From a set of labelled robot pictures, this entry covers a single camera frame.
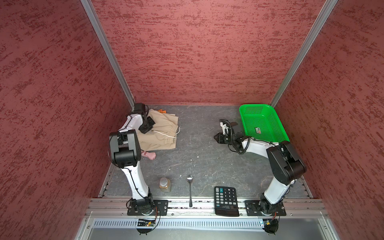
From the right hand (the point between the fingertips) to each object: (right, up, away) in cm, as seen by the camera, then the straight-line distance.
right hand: (214, 139), depth 95 cm
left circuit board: (-37, -38, -23) cm, 58 cm away
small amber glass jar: (-27, -19, -23) cm, 40 cm away
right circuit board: (+25, -39, -24) cm, 52 cm away
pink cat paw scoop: (-40, -9, -5) cm, 41 cm away
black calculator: (+4, -29, -21) cm, 36 cm away
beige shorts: (-33, +3, 0) cm, 33 cm away
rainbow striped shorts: (-39, +20, +19) cm, 47 cm away
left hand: (-42, +7, +4) cm, 42 cm away
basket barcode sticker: (+33, +5, +11) cm, 35 cm away
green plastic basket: (+38, +11, +15) cm, 42 cm away
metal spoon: (-15, -20, -12) cm, 28 cm away
